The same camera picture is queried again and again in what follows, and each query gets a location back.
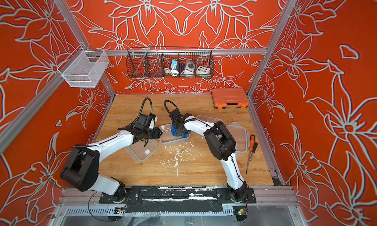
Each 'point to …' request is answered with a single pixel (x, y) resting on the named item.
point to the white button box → (201, 70)
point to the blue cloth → (175, 133)
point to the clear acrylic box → (84, 69)
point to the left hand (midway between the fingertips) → (161, 132)
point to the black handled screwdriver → (254, 150)
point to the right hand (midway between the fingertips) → (179, 131)
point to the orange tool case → (229, 97)
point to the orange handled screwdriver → (252, 139)
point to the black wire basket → (170, 63)
